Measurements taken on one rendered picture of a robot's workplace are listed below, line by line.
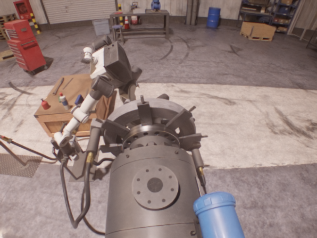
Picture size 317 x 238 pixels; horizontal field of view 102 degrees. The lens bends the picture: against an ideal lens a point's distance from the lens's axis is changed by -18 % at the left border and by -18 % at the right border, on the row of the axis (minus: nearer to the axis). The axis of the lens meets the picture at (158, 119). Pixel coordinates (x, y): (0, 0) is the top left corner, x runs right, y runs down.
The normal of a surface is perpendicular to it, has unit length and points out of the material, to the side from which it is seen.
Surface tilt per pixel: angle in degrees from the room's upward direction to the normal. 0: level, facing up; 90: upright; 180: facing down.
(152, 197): 0
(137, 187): 0
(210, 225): 49
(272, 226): 0
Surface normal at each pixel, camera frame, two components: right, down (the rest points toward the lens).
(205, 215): -0.83, -0.34
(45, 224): 0.00, -0.72
